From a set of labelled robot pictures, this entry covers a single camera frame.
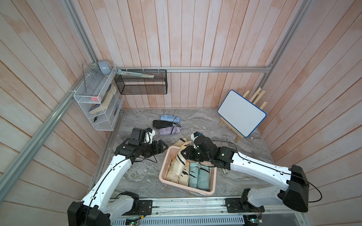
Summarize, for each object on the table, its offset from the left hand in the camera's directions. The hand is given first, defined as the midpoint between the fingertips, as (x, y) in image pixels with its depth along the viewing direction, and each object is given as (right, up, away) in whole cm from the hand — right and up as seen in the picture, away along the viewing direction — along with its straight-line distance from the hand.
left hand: (162, 150), depth 76 cm
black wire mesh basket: (-29, +45, +30) cm, 61 cm away
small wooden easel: (+57, +30, +10) cm, 65 cm away
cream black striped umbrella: (+12, -16, +4) cm, 20 cm away
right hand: (+10, -1, -2) cm, 10 cm away
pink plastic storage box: (+2, -3, +2) cm, 4 cm away
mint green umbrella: (+18, -15, +6) cm, 24 cm away
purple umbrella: (+2, +9, +25) cm, 27 cm away
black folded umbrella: (-5, +14, +30) cm, 34 cm away
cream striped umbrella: (+8, -8, -5) cm, 12 cm away
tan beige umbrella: (+11, +2, +18) cm, 22 cm away
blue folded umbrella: (+2, +19, +34) cm, 39 cm away
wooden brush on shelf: (-39, +24, +4) cm, 46 cm away
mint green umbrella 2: (+24, -16, +4) cm, 29 cm away
